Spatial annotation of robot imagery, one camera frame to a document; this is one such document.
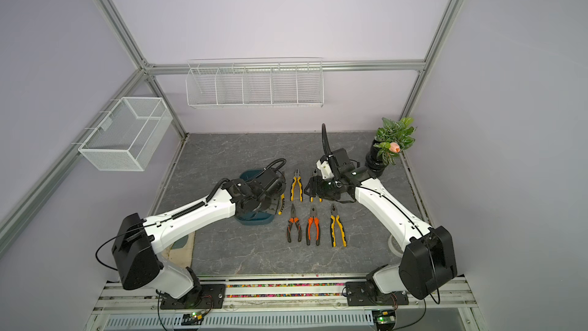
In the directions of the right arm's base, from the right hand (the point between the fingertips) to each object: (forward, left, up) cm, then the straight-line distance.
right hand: (310, 190), depth 81 cm
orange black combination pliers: (-5, 0, -14) cm, 15 cm away
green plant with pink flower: (+18, -31, +9) cm, 37 cm away
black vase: (+18, -28, -8) cm, 34 cm away
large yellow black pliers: (+5, -1, -15) cm, 16 cm away
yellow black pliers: (-4, -10, -14) cm, 18 cm away
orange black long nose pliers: (-5, +6, -14) cm, 16 cm away
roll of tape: (-16, -30, -15) cm, 37 cm away
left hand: (-4, +14, -2) cm, 15 cm away
